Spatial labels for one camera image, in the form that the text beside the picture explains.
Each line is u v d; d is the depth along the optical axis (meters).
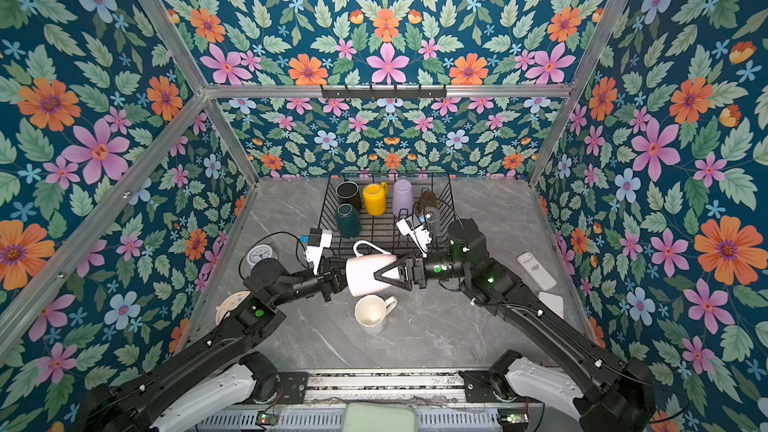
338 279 0.62
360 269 0.58
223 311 0.84
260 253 0.95
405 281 0.55
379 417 0.68
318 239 0.59
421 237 0.59
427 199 1.04
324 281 0.58
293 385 0.74
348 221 0.94
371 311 0.82
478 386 0.73
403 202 1.00
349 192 1.02
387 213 1.07
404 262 0.55
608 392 0.38
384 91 0.92
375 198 1.00
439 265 0.57
